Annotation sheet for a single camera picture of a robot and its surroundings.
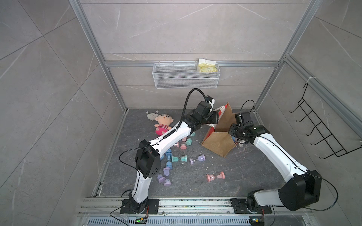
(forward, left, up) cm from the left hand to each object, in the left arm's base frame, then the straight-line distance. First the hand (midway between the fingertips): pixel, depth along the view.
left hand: (222, 113), depth 78 cm
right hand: (-5, -8, -10) cm, 14 cm away
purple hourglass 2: (-15, +11, -25) cm, 32 cm away
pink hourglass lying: (-5, +23, -26) cm, 36 cm away
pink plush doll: (+13, +36, -22) cm, 44 cm away
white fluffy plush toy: (+22, +48, -25) cm, 58 cm away
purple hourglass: (-30, +32, -25) cm, 51 cm away
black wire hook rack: (-25, -44, +4) cm, 50 cm away
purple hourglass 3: (-27, +36, -25) cm, 51 cm away
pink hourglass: (-27, +7, -25) cm, 38 cm away
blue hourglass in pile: (-17, +32, -27) cm, 46 cm away
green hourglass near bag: (-2, +19, -26) cm, 32 cm away
